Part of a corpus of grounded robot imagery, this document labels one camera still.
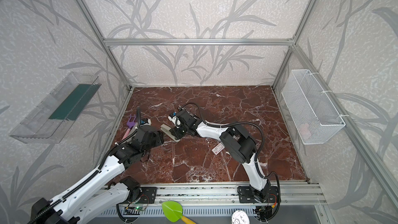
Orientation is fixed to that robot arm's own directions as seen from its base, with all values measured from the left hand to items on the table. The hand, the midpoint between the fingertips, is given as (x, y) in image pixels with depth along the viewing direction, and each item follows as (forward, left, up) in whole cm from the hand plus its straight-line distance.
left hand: (162, 130), depth 81 cm
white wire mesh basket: (-5, -66, +22) cm, 70 cm away
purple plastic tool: (+11, +26, -14) cm, 32 cm away
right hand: (+6, -4, -8) cm, 11 cm away
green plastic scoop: (-34, -9, -12) cm, 37 cm away
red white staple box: (-5, -30, -13) cm, 33 cm away
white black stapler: (+6, +1, -10) cm, 12 cm away
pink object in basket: (-4, -70, +9) cm, 71 cm away
